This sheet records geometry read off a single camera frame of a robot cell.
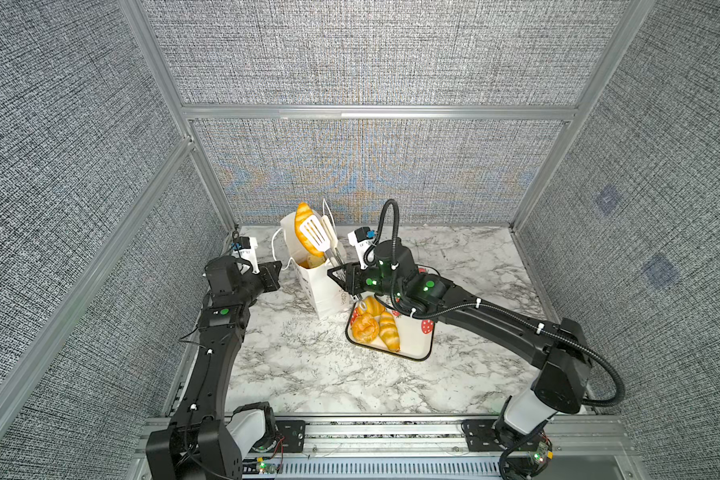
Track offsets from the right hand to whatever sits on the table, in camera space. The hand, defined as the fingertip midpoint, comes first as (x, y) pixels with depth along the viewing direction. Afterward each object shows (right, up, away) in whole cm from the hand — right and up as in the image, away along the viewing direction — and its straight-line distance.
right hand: (331, 269), depth 72 cm
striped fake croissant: (+16, -19, +16) cm, 29 cm away
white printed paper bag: (-3, -9, +13) cm, 16 cm away
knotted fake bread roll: (+9, -18, +16) cm, 26 cm away
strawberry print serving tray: (+24, -21, +18) cm, 36 cm away
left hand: (-14, +1, +7) cm, 16 cm away
